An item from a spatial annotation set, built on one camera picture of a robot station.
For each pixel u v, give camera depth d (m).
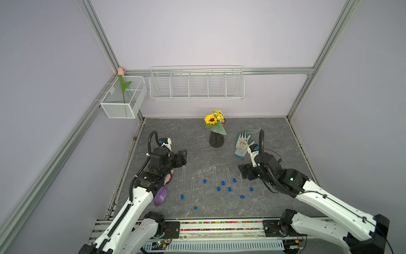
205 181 0.89
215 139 1.00
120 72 0.89
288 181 0.50
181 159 0.69
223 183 0.89
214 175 0.91
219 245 0.71
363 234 0.39
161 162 0.58
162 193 0.83
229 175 0.91
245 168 0.66
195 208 0.80
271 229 0.74
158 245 0.72
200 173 0.91
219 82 1.00
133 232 0.55
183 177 0.89
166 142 0.69
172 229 0.74
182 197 0.84
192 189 0.86
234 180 0.89
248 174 0.65
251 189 0.87
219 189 0.87
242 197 0.83
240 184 0.87
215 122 0.86
